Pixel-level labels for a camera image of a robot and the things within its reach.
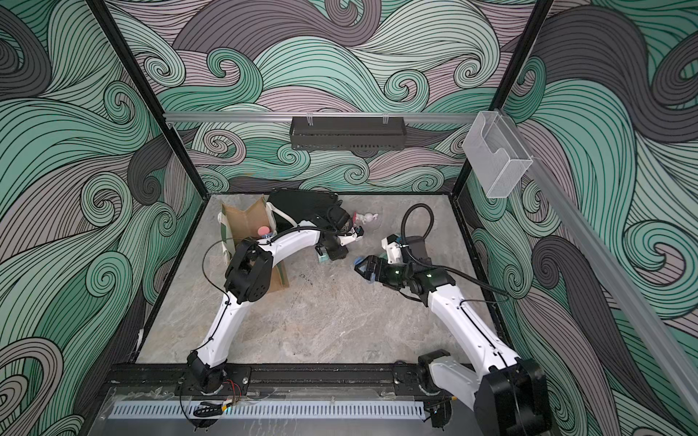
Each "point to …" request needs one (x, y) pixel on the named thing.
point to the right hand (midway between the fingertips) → (363, 273)
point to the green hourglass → (324, 258)
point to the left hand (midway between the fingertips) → (342, 246)
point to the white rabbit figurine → (367, 217)
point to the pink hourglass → (263, 231)
